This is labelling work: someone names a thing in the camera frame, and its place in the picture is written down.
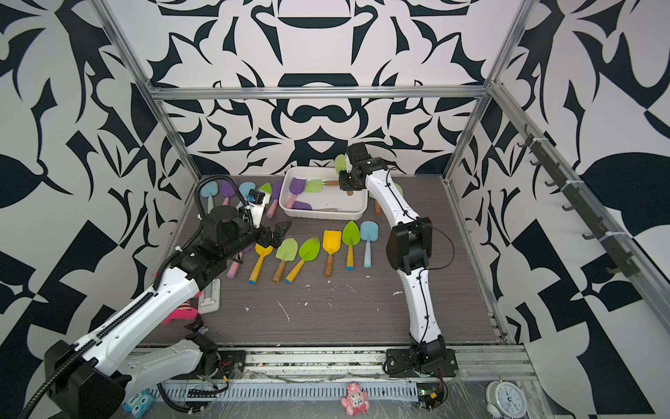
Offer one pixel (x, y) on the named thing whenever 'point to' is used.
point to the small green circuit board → (429, 394)
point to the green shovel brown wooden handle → (378, 208)
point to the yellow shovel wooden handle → (331, 241)
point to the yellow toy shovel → (263, 251)
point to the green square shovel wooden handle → (317, 185)
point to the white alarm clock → (505, 400)
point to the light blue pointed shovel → (369, 231)
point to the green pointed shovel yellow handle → (309, 251)
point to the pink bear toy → (356, 401)
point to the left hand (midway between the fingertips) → (274, 210)
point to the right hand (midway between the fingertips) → (345, 177)
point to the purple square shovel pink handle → (228, 191)
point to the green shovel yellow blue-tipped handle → (351, 236)
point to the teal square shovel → (209, 189)
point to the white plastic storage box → (349, 204)
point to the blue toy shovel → (245, 187)
